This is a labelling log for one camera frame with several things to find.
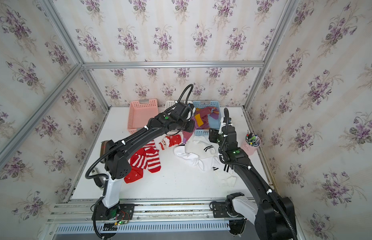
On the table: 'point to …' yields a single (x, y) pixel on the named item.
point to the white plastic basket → (169, 103)
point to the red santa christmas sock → (170, 140)
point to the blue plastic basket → (214, 123)
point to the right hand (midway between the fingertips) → (216, 129)
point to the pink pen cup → (252, 142)
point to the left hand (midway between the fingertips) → (194, 125)
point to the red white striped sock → (146, 157)
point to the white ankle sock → (206, 163)
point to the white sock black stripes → (224, 172)
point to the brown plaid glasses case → (103, 150)
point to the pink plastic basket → (140, 112)
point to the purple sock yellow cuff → (197, 119)
